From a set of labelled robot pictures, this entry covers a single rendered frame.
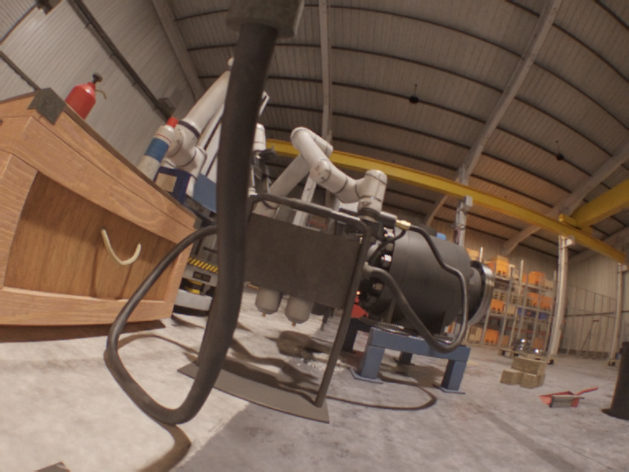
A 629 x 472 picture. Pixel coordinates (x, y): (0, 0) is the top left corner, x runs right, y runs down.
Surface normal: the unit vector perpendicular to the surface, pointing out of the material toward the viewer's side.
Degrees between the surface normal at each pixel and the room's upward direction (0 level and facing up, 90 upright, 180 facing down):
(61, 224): 90
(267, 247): 90
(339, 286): 90
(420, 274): 97
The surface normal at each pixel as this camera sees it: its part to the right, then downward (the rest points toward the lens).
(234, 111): -0.16, 0.42
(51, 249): 0.96, 0.28
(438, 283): -0.03, -0.10
